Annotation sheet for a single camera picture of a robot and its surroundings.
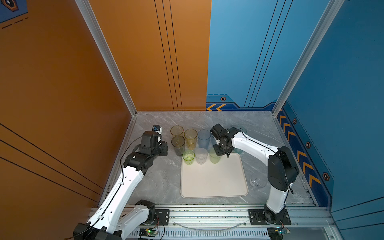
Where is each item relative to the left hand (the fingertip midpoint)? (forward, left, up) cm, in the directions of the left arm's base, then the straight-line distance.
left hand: (163, 141), depth 78 cm
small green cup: (+2, -13, -18) cm, 22 cm away
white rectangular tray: (-10, -36, -26) cm, 45 cm away
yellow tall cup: (+14, -14, -13) cm, 23 cm away
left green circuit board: (-37, +5, -22) cm, 43 cm away
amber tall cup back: (+14, -5, -7) cm, 16 cm away
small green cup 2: (-3, -28, -11) cm, 30 cm away
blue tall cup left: (+8, -22, -8) cm, 25 cm away
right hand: (+2, -31, -13) cm, 34 cm away
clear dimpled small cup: (+2, -20, -16) cm, 26 cm away
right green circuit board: (-37, -57, -21) cm, 71 cm away
